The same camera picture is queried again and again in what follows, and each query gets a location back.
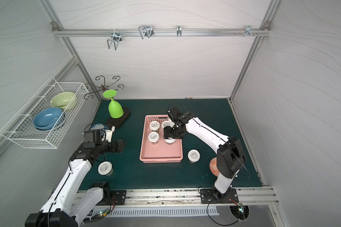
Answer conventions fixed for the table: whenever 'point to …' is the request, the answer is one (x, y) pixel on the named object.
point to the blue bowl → (46, 118)
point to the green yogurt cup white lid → (154, 126)
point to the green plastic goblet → (115, 109)
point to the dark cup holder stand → (112, 122)
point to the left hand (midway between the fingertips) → (117, 141)
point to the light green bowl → (63, 100)
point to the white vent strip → (164, 211)
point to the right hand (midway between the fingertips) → (168, 136)
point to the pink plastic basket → (153, 148)
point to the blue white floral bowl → (98, 126)
